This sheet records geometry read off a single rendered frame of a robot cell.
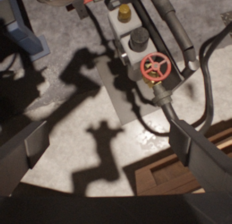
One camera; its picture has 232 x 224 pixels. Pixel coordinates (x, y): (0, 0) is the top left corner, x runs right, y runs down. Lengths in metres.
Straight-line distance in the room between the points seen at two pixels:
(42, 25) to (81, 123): 0.68
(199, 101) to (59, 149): 0.80
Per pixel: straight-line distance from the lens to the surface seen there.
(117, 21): 0.51
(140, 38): 0.43
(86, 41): 1.05
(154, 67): 0.40
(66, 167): 0.96
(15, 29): 0.95
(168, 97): 0.44
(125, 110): 0.87
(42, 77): 1.06
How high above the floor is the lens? 0.87
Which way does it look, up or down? 81 degrees down
